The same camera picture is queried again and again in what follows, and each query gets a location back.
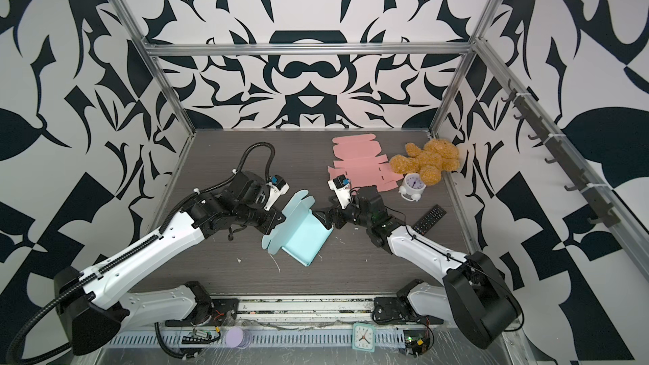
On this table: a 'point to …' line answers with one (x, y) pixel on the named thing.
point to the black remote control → (428, 223)
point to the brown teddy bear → (438, 155)
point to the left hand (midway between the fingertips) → (285, 213)
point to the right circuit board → (417, 341)
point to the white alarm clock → (412, 187)
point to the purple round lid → (237, 338)
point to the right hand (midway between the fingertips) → (322, 204)
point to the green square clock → (363, 336)
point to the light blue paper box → (302, 235)
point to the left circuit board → (198, 336)
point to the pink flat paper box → (361, 164)
